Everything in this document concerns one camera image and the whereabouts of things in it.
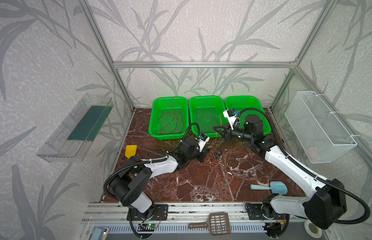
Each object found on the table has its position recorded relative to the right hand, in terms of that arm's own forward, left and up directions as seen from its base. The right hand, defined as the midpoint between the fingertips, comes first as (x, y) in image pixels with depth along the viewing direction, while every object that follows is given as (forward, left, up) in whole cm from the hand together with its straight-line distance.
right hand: (215, 123), depth 73 cm
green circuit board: (-40, +32, -29) cm, 59 cm away
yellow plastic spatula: (0, +53, -29) cm, 60 cm away
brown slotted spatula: (-39, -1, -29) cm, 48 cm away
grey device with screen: (-43, +52, -23) cm, 71 cm away
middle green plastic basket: (+36, +1, -30) cm, 47 cm away
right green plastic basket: (+41, -28, -26) cm, 56 cm away
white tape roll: (-44, -46, -28) cm, 69 cm away
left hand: (-3, +1, -18) cm, 18 cm away
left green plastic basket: (+29, +31, -30) cm, 52 cm away
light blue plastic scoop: (-23, -35, -29) cm, 51 cm away
